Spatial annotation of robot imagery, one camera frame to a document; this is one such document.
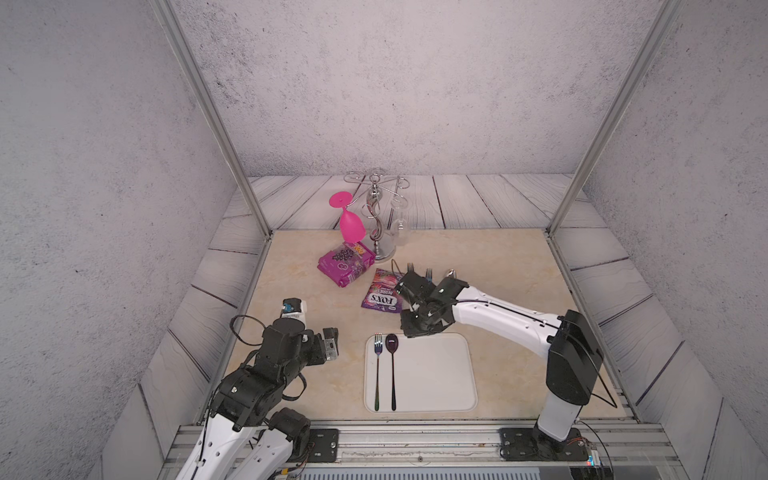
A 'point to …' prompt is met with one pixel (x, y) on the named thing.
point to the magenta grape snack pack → (346, 262)
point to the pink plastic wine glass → (351, 225)
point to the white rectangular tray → (432, 374)
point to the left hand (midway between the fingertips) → (326, 333)
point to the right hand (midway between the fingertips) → (409, 331)
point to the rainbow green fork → (378, 347)
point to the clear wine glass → (400, 229)
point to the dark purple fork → (410, 268)
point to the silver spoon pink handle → (452, 272)
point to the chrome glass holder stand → (377, 188)
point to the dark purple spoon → (392, 344)
